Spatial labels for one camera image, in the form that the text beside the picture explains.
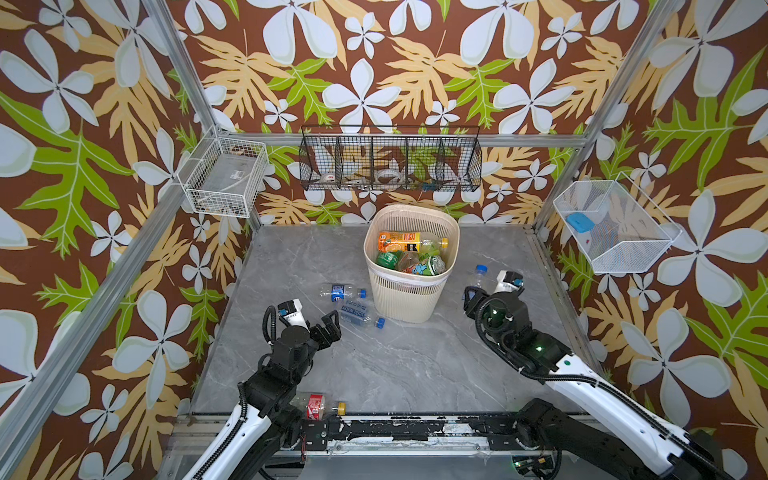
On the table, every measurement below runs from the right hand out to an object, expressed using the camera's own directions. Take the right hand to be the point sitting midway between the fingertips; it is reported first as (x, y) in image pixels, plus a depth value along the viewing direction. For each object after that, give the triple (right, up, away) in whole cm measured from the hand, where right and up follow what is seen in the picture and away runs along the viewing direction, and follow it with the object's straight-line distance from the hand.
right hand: (467, 290), depth 77 cm
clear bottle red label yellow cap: (-39, -29, -4) cm, 49 cm away
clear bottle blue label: (+4, +5, +2) cm, 7 cm away
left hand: (-38, -7, +1) cm, 39 cm away
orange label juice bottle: (-15, +13, +7) cm, 21 cm away
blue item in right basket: (+36, +19, +9) cm, 42 cm away
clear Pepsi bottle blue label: (-38, -3, +18) cm, 42 cm away
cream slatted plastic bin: (-15, -3, +9) cm, 18 cm away
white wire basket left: (-68, +32, +9) cm, 76 cm away
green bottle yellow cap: (-20, +8, +11) cm, 24 cm away
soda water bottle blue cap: (-29, -9, +13) cm, 33 cm away
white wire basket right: (+43, +18, +5) cm, 47 cm away
